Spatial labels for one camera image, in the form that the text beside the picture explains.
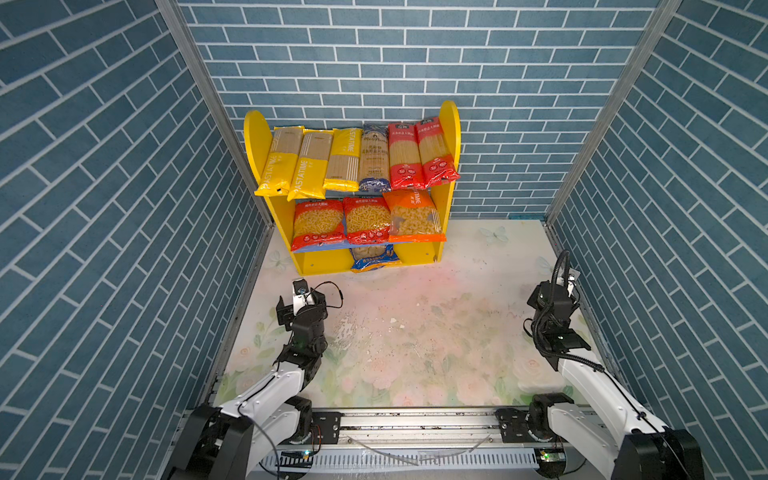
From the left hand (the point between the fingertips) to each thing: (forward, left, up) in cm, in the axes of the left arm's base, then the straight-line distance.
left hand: (298, 292), depth 84 cm
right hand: (-1, -71, +5) cm, 72 cm away
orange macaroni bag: (+25, -34, +6) cm, 43 cm away
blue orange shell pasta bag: (+16, -19, -5) cm, 26 cm away
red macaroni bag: (+22, -3, +5) cm, 23 cm away
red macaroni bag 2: (+24, -19, +5) cm, 31 cm away
